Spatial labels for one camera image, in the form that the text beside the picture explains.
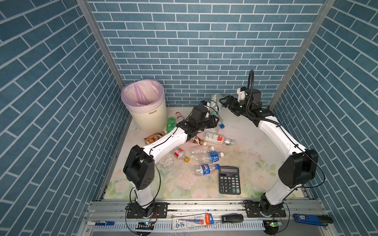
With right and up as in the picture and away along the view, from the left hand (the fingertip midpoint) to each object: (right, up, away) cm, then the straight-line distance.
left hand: (217, 119), depth 81 cm
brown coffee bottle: (-12, -14, +15) cm, 24 cm away
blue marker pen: (-56, -50, -12) cm, 76 cm away
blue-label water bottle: (-2, -23, +5) cm, 24 cm away
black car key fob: (+5, -46, -14) cm, 49 cm away
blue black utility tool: (+45, -47, -14) cm, 67 cm away
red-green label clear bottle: (+3, -13, +15) cm, 20 cm away
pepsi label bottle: (-6, -28, +1) cm, 29 cm away
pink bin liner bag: (-49, +18, +22) cm, 57 cm away
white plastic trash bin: (-40, -1, +11) cm, 41 cm away
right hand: (+3, +10, 0) cm, 10 cm away
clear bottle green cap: (-1, +9, +1) cm, 9 cm away
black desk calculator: (+7, -35, +1) cm, 36 cm away
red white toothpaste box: (-14, -49, -12) cm, 52 cm away
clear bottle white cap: (-8, -20, +12) cm, 25 cm away
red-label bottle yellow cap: (-22, -21, +7) cm, 32 cm away
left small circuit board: (-36, -53, -9) cm, 65 cm away
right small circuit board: (+26, -53, -10) cm, 59 cm away
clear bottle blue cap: (+7, -5, +25) cm, 26 cm away
